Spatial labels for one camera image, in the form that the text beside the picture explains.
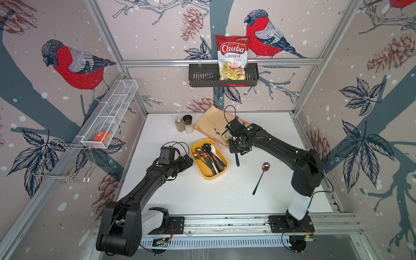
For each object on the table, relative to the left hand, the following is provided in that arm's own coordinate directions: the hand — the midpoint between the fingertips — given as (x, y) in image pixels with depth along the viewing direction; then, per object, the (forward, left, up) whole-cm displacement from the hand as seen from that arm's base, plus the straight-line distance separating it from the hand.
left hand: (190, 160), depth 87 cm
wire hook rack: (-15, +39, +28) cm, 50 cm away
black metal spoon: (+11, -9, -5) cm, 15 cm away
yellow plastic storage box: (-2, -8, -8) cm, 11 cm away
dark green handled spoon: (-2, -26, +3) cm, 26 cm away
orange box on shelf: (-2, +34, +25) cm, 42 cm away
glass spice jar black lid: (+26, +4, -4) cm, 27 cm away
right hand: (+5, -23, +4) cm, 24 cm away
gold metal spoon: (+6, -3, -5) cm, 9 cm away
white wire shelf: (+13, +39, +23) cm, 47 cm away
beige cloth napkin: (+39, -7, -6) cm, 40 cm away
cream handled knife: (+25, -16, -7) cm, 30 cm away
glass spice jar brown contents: (+26, +9, 0) cm, 28 cm away
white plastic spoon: (+9, -13, -6) cm, 17 cm away
